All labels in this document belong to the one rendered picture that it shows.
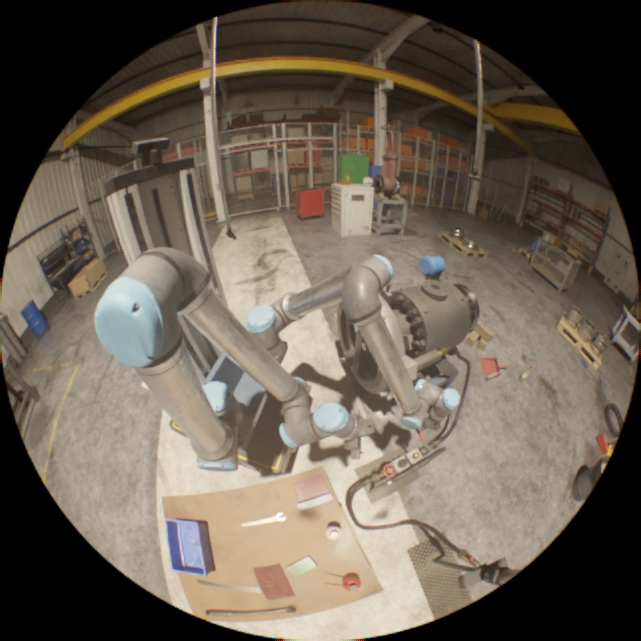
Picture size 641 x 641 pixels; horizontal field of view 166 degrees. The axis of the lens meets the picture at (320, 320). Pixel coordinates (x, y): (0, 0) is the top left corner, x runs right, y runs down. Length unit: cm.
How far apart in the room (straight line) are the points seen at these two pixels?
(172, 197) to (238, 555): 156
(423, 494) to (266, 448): 117
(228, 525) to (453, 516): 149
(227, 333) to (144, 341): 23
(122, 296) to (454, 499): 201
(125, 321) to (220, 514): 116
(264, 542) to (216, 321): 108
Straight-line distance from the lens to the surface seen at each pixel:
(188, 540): 144
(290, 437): 70
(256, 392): 113
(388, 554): 178
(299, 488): 123
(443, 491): 190
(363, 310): 63
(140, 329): 31
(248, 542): 129
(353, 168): 837
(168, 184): 86
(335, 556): 125
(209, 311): 47
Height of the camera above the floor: 169
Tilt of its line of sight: 41 degrees down
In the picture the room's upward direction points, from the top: 1 degrees counter-clockwise
